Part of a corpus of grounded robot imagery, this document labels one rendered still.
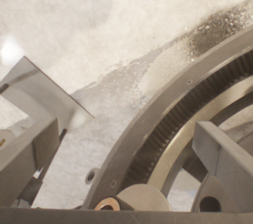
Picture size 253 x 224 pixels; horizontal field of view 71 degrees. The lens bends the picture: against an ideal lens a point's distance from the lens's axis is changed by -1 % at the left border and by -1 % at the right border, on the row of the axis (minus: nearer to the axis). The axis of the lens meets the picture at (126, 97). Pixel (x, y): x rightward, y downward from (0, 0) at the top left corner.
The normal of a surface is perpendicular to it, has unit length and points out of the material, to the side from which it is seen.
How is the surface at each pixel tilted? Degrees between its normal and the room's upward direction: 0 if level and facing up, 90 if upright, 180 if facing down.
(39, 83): 0
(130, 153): 90
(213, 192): 90
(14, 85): 0
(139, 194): 90
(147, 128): 90
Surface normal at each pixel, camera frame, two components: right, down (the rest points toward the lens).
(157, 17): -0.12, 0.61
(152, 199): -0.63, -0.66
